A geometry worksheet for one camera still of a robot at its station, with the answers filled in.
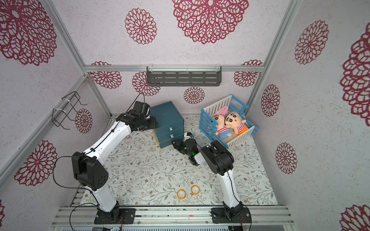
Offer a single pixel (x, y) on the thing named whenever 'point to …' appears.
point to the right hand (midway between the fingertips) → (175, 141)
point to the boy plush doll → (233, 120)
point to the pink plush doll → (222, 129)
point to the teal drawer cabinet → (170, 126)
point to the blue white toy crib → (207, 123)
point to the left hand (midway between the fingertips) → (154, 124)
